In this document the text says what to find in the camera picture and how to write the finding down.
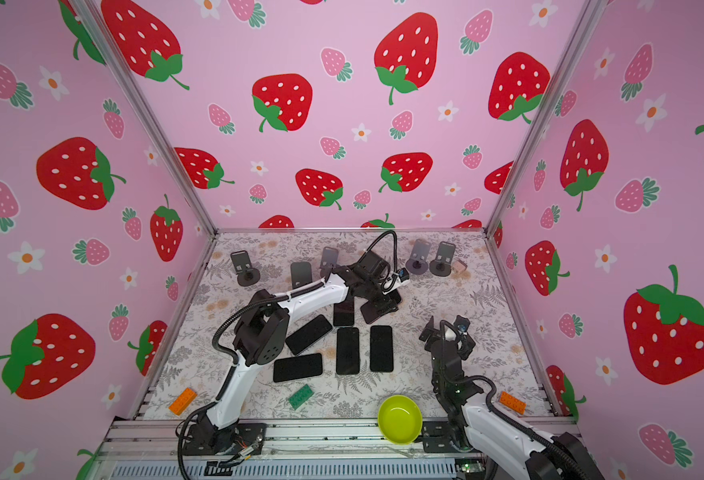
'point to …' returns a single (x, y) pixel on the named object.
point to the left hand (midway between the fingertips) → (394, 297)
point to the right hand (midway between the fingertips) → (446, 323)
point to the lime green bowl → (400, 419)
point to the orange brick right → (513, 402)
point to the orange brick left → (183, 401)
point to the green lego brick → (300, 397)
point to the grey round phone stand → (418, 262)
